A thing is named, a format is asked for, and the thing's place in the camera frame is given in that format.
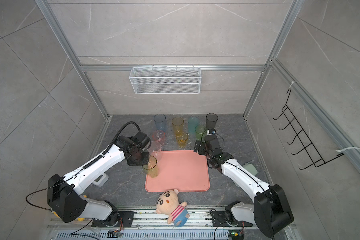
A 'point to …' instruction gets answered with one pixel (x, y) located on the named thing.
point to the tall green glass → (151, 167)
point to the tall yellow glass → (177, 124)
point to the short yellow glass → (181, 137)
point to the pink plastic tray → (186, 171)
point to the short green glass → (200, 130)
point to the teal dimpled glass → (192, 122)
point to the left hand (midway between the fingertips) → (145, 159)
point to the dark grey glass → (211, 119)
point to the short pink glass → (158, 135)
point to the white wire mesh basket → (165, 80)
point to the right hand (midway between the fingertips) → (202, 142)
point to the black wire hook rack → (316, 160)
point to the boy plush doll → (168, 203)
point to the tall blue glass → (160, 122)
